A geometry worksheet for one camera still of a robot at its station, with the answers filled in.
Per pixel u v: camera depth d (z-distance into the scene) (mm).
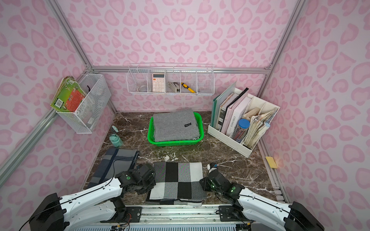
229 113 819
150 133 957
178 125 999
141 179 630
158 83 951
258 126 817
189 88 977
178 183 818
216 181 632
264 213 494
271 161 951
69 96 722
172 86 1005
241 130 865
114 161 900
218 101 839
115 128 844
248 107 921
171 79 1019
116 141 959
